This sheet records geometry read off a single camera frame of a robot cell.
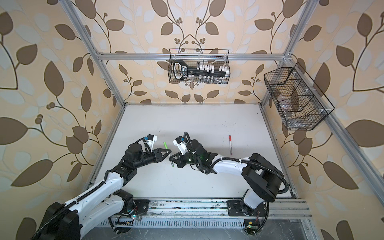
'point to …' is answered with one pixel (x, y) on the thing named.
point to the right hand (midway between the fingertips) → (170, 160)
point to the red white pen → (230, 147)
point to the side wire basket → (299, 108)
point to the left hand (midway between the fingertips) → (170, 151)
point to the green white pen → (165, 145)
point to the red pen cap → (230, 137)
